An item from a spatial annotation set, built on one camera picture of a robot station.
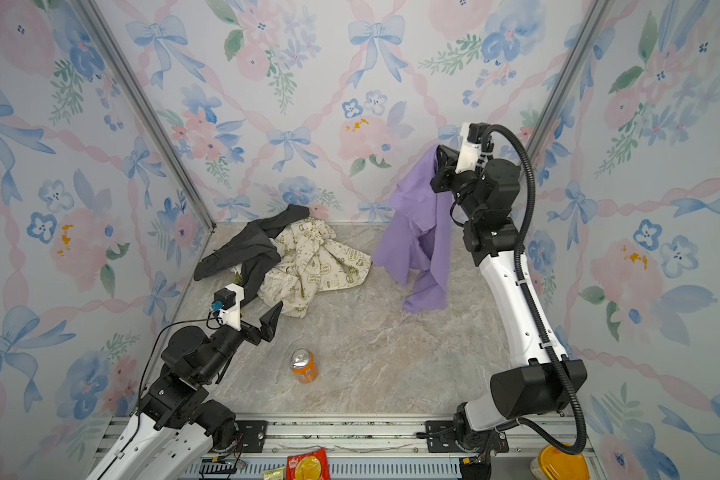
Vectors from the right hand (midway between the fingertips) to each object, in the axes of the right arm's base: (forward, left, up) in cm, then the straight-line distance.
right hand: (441, 144), depth 64 cm
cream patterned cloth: (+3, +35, -45) cm, 57 cm away
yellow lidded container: (-53, -25, -42) cm, 72 cm away
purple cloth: (0, +2, -31) cm, 31 cm away
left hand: (-23, +39, -24) cm, 51 cm away
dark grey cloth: (+4, +53, -39) cm, 66 cm away
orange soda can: (-33, +31, -41) cm, 62 cm away
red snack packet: (-53, +28, -50) cm, 78 cm away
